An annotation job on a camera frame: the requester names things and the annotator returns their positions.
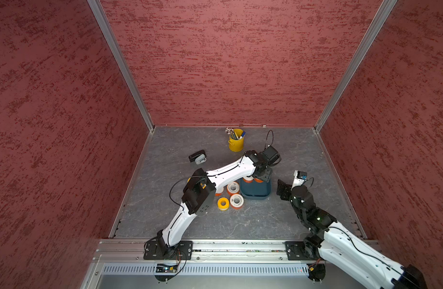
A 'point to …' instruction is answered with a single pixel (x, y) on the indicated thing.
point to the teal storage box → (257, 189)
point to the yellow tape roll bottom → (223, 208)
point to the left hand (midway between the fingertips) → (260, 176)
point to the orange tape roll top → (258, 180)
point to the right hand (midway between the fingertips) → (284, 184)
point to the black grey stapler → (199, 158)
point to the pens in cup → (236, 133)
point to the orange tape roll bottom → (236, 201)
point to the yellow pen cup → (236, 145)
